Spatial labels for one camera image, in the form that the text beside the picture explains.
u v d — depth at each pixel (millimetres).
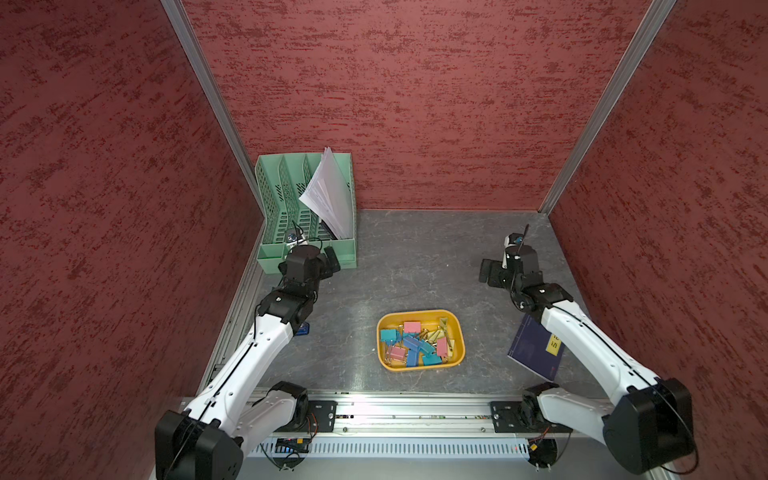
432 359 829
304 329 874
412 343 816
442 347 831
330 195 947
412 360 812
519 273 623
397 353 825
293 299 558
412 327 867
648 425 396
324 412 745
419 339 838
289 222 1135
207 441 368
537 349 833
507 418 741
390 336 843
